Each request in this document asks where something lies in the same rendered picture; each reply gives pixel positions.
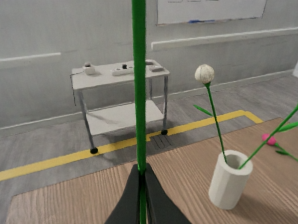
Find white flower with green stem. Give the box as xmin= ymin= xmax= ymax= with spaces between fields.
xmin=193 ymin=64 xmax=217 ymax=122

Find white cylindrical vase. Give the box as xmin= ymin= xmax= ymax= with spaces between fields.
xmin=209 ymin=150 xmax=252 ymax=210

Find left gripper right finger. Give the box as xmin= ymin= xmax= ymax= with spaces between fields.
xmin=145 ymin=163 xmax=192 ymax=224

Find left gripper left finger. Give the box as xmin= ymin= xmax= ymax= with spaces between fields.
xmin=104 ymin=164 xmax=140 ymax=224

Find pink tulip flower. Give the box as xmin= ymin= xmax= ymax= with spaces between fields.
xmin=262 ymin=134 xmax=292 ymax=156

